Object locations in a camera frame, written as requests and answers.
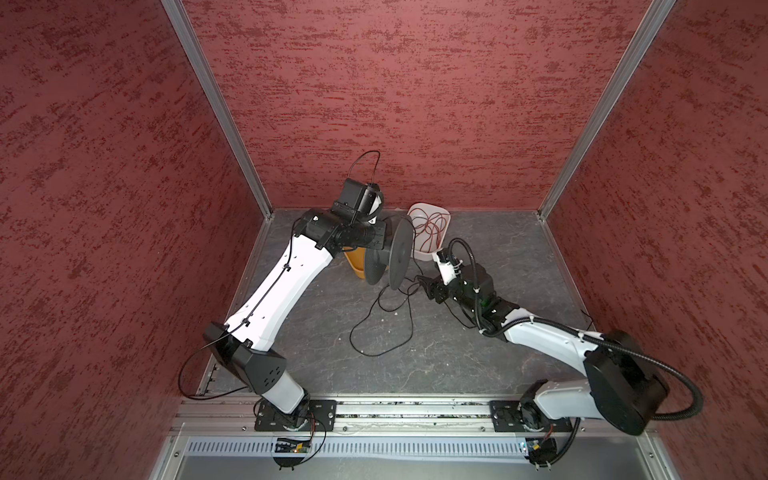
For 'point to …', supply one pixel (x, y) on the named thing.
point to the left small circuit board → (292, 445)
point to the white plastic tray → (419, 239)
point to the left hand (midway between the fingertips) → (378, 239)
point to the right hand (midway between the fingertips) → (425, 276)
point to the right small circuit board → (541, 451)
